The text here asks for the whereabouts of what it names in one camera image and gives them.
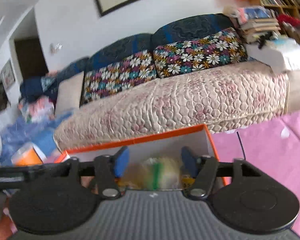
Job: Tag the floral cushion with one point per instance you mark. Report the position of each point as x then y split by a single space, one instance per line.
220 49
116 77

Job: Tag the blue striped bedding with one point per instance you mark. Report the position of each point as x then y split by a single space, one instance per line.
40 134

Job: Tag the orange cardboard box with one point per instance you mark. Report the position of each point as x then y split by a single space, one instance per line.
167 144

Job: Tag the stack of books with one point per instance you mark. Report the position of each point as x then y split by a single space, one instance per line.
257 25

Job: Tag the left floral cushion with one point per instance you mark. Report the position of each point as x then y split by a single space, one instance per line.
116 77

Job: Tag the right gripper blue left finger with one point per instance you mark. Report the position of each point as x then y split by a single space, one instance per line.
121 161

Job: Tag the orange white cup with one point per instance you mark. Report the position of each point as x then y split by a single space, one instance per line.
29 154

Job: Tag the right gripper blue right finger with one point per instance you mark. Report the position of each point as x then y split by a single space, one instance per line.
189 161

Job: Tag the white covered side table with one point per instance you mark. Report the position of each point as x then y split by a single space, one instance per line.
280 56

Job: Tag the right floral cushion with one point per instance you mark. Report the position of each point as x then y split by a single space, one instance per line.
220 49

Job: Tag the sofa with quilted cover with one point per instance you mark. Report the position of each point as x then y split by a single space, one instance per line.
223 98

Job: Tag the yellow snack bag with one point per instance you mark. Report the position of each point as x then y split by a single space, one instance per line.
154 174

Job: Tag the pink floral tablecloth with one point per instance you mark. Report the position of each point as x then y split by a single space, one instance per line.
272 146

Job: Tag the beige pillow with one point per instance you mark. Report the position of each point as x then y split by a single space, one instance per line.
69 94

